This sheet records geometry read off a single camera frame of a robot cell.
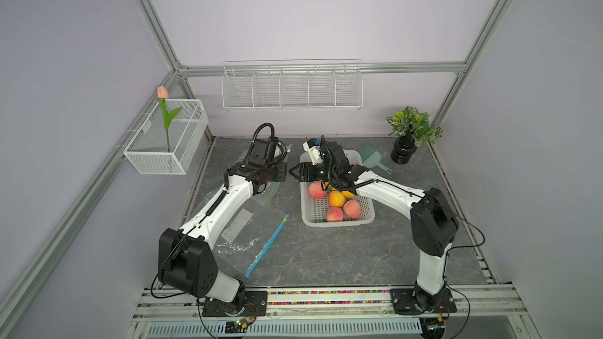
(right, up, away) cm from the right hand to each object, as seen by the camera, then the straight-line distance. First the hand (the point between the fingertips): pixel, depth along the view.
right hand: (292, 170), depth 84 cm
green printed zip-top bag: (-10, -10, 0) cm, 14 cm away
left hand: (-4, 0, 0) cm, 4 cm away
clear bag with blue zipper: (-17, -26, +4) cm, 31 cm away
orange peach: (+17, -12, +7) cm, 22 cm away
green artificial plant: (+46, +18, +7) cm, 50 cm away
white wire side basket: (-45, +7, -10) cm, 47 cm away
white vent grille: (+29, -48, -13) cm, 57 cm away
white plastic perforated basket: (+8, -17, +10) cm, 21 cm away
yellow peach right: (+17, -6, -16) cm, 25 cm away
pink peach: (+16, -17, +3) cm, 23 cm away
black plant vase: (+48, +9, +20) cm, 53 cm away
